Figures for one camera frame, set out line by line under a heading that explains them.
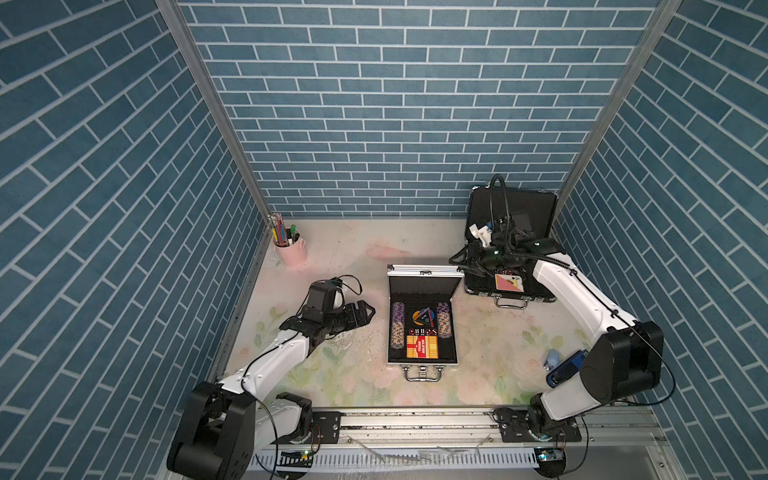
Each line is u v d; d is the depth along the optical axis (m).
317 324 0.66
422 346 0.85
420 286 0.87
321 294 0.67
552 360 0.81
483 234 0.77
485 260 0.72
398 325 0.89
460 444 0.72
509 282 0.99
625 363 0.43
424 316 0.92
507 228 0.65
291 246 1.02
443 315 0.91
